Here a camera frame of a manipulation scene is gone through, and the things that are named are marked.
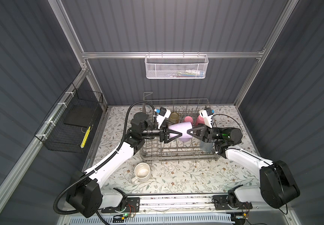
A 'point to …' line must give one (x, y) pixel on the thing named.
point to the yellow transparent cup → (174, 117)
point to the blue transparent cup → (206, 146)
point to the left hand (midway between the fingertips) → (181, 131)
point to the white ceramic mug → (142, 173)
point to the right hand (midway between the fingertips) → (189, 138)
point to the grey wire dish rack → (179, 114)
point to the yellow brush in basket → (85, 137)
